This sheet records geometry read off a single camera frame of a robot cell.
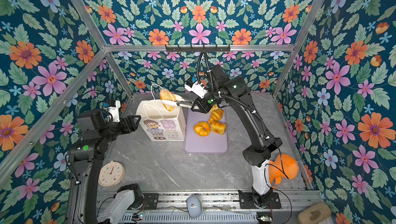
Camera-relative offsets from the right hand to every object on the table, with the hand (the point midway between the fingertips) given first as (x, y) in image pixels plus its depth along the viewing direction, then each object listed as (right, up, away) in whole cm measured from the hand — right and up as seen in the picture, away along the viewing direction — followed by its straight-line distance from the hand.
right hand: (195, 103), depth 67 cm
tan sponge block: (+54, -50, +1) cm, 73 cm away
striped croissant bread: (+11, -7, +34) cm, 36 cm away
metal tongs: (-8, +1, +3) cm, 8 cm away
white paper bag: (-20, -11, +13) cm, 26 cm away
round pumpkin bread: (+2, -15, +30) cm, 34 cm away
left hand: (-27, -4, -1) cm, 27 cm away
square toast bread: (+12, -14, +26) cm, 32 cm away
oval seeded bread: (-14, +4, +2) cm, 15 cm away
